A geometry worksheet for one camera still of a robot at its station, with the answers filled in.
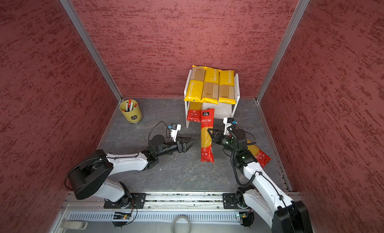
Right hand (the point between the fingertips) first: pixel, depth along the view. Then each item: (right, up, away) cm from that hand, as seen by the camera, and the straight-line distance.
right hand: (205, 133), depth 76 cm
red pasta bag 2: (+1, +8, +2) cm, 8 cm away
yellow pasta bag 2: (+3, +20, -1) cm, 21 cm away
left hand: (-6, -5, +1) cm, 8 cm away
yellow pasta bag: (-5, +26, +3) cm, 27 cm away
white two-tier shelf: (+12, +12, +20) cm, 26 cm away
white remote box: (-59, -39, -12) cm, 72 cm away
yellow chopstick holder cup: (-51, +13, +24) cm, 57 cm away
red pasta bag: (-6, +11, +13) cm, 18 cm away
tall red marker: (-51, +16, +24) cm, 59 cm away
